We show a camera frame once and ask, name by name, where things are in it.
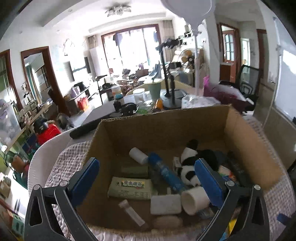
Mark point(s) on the whiteboard on stand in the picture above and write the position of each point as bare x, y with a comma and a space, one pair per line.
276, 105

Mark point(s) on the green plastic bucket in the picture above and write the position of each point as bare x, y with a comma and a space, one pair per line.
154, 87

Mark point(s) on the red storage bin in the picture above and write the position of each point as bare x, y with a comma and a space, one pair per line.
51, 132

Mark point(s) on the cardboard box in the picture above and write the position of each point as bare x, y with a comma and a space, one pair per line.
219, 128

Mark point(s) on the white ring lamp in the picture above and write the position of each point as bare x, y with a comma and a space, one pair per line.
193, 12

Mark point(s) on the white floral bed sheet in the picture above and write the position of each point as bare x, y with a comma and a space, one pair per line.
280, 199

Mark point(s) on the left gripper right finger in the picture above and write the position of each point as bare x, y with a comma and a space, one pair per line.
252, 222

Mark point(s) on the panda plush toy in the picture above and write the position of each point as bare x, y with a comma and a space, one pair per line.
186, 172

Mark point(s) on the black phone tripod stand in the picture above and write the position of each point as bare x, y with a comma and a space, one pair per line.
172, 97

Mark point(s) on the white power adapter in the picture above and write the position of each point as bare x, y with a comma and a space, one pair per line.
166, 204

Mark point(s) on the white spray bottle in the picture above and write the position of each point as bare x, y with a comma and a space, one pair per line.
138, 156

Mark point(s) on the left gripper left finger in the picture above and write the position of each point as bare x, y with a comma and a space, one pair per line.
41, 222

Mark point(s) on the black office chair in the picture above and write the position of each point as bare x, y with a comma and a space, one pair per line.
247, 82

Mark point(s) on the green yellow tissue pack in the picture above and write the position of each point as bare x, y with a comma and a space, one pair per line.
128, 188

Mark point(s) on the small clear tube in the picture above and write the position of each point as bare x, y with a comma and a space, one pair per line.
132, 213

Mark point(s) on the standing fan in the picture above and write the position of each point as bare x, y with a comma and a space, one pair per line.
188, 59

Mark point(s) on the white plastic pipe fitting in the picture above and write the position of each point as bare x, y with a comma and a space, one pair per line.
194, 200

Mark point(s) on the blue cap clear bottle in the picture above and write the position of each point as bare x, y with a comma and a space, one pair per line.
166, 173

